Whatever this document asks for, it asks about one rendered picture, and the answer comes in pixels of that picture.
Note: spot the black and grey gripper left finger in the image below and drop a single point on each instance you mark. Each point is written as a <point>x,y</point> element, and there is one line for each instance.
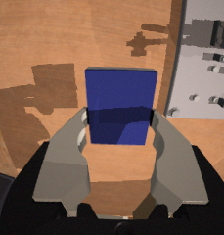
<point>52,183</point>

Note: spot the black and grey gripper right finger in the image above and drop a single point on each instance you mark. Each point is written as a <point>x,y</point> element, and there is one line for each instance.
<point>184,179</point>

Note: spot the blue plate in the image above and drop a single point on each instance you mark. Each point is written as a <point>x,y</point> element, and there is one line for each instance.
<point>119,102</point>

